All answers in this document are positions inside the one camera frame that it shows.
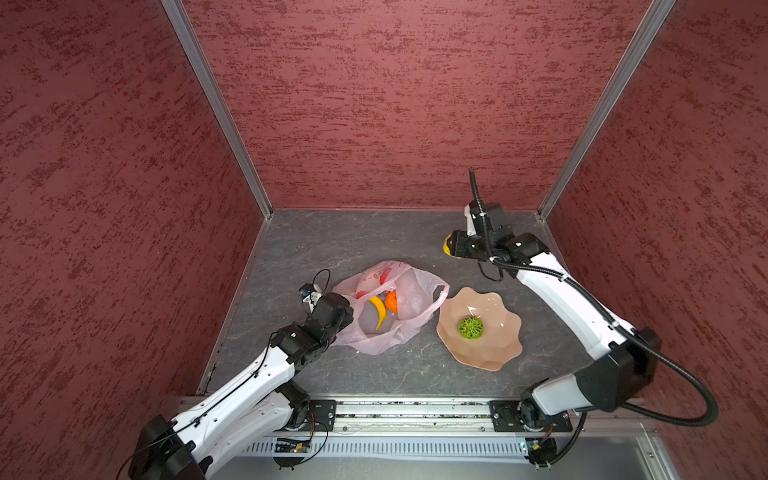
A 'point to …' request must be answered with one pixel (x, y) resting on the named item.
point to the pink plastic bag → (418, 293)
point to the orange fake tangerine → (392, 301)
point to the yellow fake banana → (381, 310)
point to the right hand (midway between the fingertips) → (451, 247)
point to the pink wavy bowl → (500, 341)
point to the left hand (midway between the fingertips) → (345, 314)
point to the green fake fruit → (471, 327)
